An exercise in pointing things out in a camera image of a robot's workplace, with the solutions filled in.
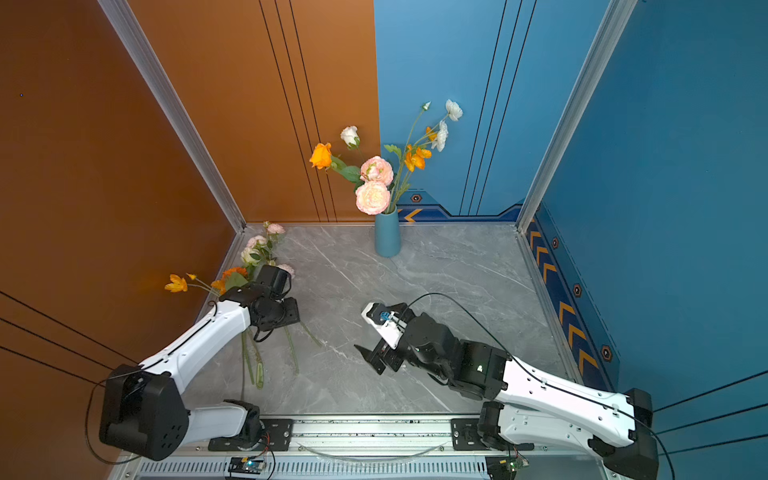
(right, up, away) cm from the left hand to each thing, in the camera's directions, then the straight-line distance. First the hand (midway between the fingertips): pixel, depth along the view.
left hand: (292, 313), depth 86 cm
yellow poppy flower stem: (-32, +9, -1) cm, 33 cm away
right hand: (+24, +2, -22) cm, 33 cm away
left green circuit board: (-5, -33, -15) cm, 37 cm away
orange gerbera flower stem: (-24, +9, +10) cm, 27 cm away
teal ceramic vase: (+28, +24, +17) cm, 41 cm away
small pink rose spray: (-20, +18, +22) cm, 35 cm away
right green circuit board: (+56, -33, -16) cm, 67 cm away
